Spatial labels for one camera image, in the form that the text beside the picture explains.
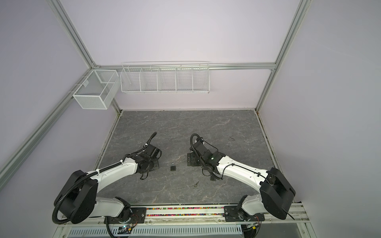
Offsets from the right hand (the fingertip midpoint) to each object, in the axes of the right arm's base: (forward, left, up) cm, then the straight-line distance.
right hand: (194, 158), depth 83 cm
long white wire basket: (+49, +20, +21) cm, 57 cm away
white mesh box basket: (+42, +65, +16) cm, 79 cm away
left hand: (-2, +24, -7) cm, 25 cm away
